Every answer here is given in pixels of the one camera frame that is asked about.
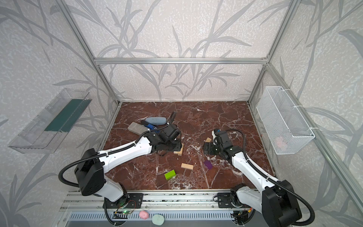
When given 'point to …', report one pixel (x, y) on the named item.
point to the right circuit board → (240, 217)
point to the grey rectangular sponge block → (137, 128)
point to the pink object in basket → (280, 143)
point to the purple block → (208, 164)
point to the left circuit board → (125, 212)
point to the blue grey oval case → (156, 120)
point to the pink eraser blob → (143, 214)
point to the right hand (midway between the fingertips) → (208, 143)
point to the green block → (170, 174)
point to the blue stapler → (150, 126)
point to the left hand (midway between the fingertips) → (183, 143)
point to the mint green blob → (158, 219)
